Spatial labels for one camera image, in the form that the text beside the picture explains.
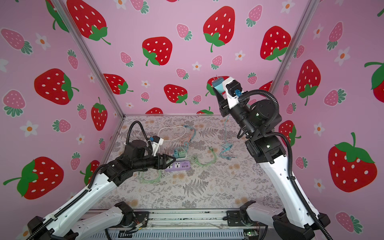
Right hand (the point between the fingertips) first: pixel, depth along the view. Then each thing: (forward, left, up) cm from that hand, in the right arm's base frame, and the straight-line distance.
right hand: (220, 83), depth 50 cm
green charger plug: (+1, +19, -51) cm, 54 cm away
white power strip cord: (+28, +35, -58) cm, 73 cm away
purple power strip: (-5, +20, -55) cm, 59 cm away
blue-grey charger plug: (+1, +23, -50) cm, 55 cm away
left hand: (-12, +19, -35) cm, 41 cm away
